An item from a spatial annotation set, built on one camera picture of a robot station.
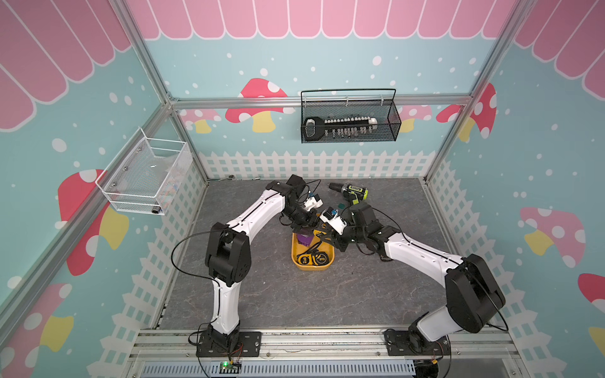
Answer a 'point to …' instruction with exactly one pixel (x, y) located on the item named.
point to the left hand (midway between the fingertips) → (319, 234)
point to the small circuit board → (227, 368)
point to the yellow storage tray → (297, 249)
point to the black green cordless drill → (351, 193)
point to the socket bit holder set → (314, 127)
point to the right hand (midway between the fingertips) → (324, 234)
